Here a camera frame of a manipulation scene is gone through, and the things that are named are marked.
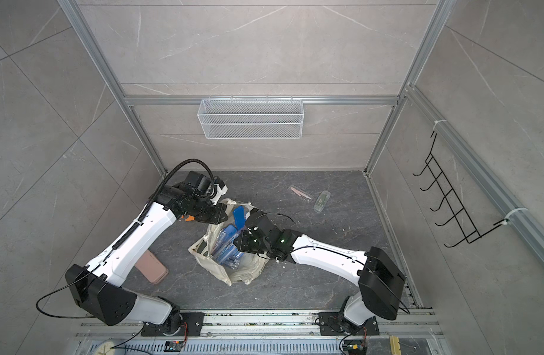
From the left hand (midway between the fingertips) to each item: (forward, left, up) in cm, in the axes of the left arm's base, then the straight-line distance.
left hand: (229, 214), depth 76 cm
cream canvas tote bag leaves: (-13, -7, -15) cm, 21 cm away
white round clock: (-36, +37, -17) cm, 54 cm away
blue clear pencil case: (-9, +2, -9) cm, 13 cm away
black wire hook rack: (-16, -69, +12) cm, 72 cm away
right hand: (-8, -2, -5) cm, 10 cm away
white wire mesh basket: (+47, -6, +8) cm, 48 cm away
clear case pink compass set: (+26, -30, -22) cm, 45 cm away
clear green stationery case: (+20, -39, -21) cm, 49 cm away
